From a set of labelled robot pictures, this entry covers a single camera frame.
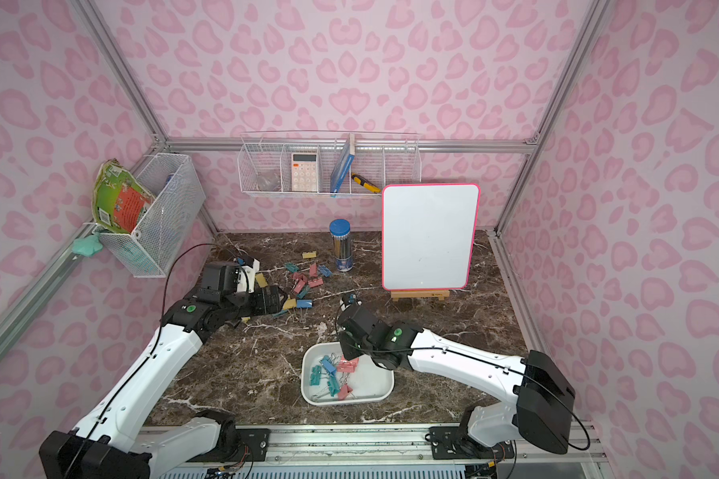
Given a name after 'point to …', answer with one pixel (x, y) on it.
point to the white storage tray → (329, 375)
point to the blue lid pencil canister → (340, 230)
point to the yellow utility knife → (365, 184)
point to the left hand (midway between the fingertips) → (271, 291)
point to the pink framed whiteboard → (427, 238)
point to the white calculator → (305, 173)
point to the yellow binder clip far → (309, 254)
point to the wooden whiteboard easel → (396, 294)
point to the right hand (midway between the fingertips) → (343, 336)
